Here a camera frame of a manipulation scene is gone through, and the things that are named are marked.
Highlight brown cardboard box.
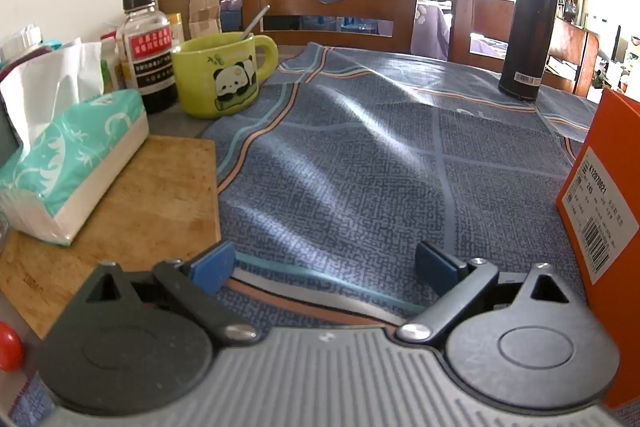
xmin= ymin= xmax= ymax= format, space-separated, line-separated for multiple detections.
xmin=157 ymin=0 xmax=223 ymax=42

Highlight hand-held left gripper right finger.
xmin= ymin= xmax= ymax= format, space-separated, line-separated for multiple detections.
xmin=396 ymin=241 xmax=581 ymax=345

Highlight blue patterned tablecloth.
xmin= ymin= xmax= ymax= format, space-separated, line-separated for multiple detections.
xmin=200 ymin=42 xmax=601 ymax=333

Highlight glass bottle with black cap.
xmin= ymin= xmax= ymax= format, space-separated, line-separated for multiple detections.
xmin=120 ymin=0 xmax=179 ymax=114

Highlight orange cardboard box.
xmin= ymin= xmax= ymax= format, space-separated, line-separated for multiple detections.
xmin=556 ymin=88 xmax=640 ymax=410

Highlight black thermos bottle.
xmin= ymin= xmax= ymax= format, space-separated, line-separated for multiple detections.
xmin=497 ymin=0 xmax=562 ymax=102

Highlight green panda mug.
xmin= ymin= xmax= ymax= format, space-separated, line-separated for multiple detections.
xmin=171 ymin=32 xmax=279 ymax=120

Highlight teal and white tissue pack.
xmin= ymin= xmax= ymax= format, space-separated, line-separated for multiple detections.
xmin=0 ymin=38 xmax=150 ymax=248

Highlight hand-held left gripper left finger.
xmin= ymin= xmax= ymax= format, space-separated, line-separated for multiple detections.
xmin=65 ymin=241 xmax=260 ymax=350

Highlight red round object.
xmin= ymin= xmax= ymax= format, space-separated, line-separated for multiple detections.
xmin=0 ymin=322 xmax=24 ymax=371

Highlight metal spoon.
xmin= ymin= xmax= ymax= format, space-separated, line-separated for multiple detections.
xmin=239 ymin=5 xmax=271 ymax=42

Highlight wooden chair with oval cutout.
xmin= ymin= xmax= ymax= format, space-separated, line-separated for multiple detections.
xmin=241 ymin=0 xmax=419 ymax=55

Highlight wooden cutting board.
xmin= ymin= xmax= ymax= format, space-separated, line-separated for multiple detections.
xmin=0 ymin=135 xmax=222 ymax=340

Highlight green and white bottle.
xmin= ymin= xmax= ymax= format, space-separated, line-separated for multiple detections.
xmin=100 ymin=32 xmax=126 ymax=94

